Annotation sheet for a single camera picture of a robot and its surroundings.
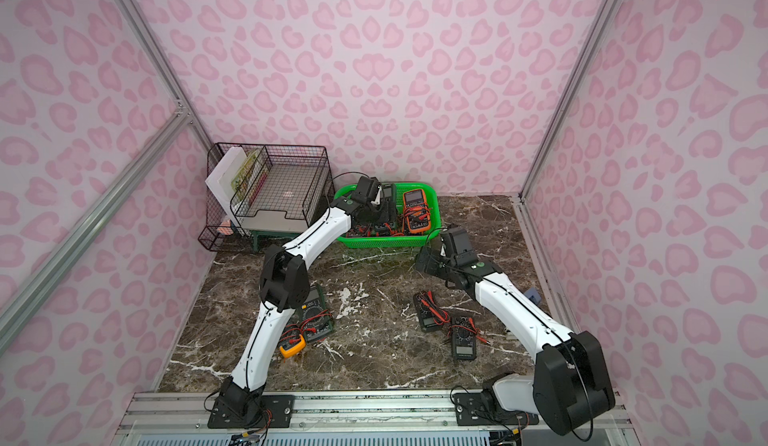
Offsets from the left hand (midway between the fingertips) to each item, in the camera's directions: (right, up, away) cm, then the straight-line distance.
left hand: (391, 208), depth 101 cm
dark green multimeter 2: (-21, -32, -16) cm, 41 cm away
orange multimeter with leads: (+8, 0, 0) cm, 8 cm away
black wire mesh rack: (-45, +6, -3) cm, 45 cm away
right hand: (+10, -15, -16) cm, 25 cm away
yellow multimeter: (-26, -37, -21) cm, 50 cm away
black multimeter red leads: (+12, -31, -15) cm, 37 cm away
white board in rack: (-51, +8, -12) cm, 53 cm away
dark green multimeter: (-1, -1, -9) cm, 9 cm away
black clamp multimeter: (+20, -36, -20) cm, 46 cm away
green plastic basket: (+9, -11, +1) cm, 14 cm away
